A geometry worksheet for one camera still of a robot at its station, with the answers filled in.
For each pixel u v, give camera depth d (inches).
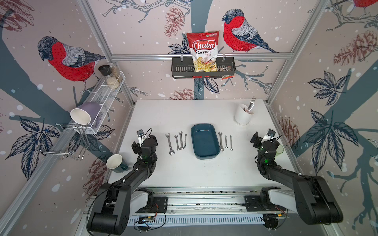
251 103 40.8
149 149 25.7
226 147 37.4
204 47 31.5
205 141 37.6
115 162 31.3
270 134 28.8
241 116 38.2
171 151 36.4
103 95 32.9
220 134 39.6
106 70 30.6
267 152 25.5
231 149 37.0
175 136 39.6
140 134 28.7
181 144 37.8
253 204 28.7
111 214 15.9
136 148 29.5
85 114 24.0
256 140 31.2
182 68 37.3
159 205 28.7
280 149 34.4
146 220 27.7
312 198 16.6
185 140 38.6
